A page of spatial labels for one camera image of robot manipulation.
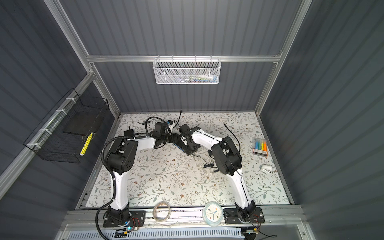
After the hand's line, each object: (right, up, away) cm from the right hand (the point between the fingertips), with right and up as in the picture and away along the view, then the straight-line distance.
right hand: (191, 152), depth 98 cm
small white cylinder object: (+46, -8, -10) cm, 48 cm away
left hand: (-8, +10, +6) cm, 14 cm away
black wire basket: (-60, +13, -26) cm, 67 cm away
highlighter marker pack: (+46, +4, +1) cm, 46 cm away
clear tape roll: (-18, -26, -23) cm, 39 cm away
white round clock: (+12, -26, -26) cm, 38 cm away
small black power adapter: (+13, 0, -1) cm, 13 cm away
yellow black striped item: (-49, +9, -29) cm, 57 cm away
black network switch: (-46, +12, +10) cm, 48 cm away
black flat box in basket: (-56, +19, -22) cm, 63 cm away
